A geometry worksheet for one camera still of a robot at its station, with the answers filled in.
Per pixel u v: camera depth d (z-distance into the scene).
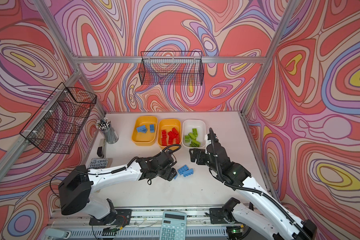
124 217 0.73
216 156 0.51
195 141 1.01
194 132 1.05
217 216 0.73
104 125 0.89
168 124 1.08
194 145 0.98
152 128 1.07
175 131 1.05
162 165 0.64
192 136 1.02
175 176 0.84
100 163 0.90
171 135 1.03
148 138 1.02
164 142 1.01
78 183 0.48
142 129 1.05
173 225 0.69
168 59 0.88
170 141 1.01
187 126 1.07
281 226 0.40
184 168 0.88
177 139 1.00
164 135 1.04
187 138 0.99
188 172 0.87
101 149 0.93
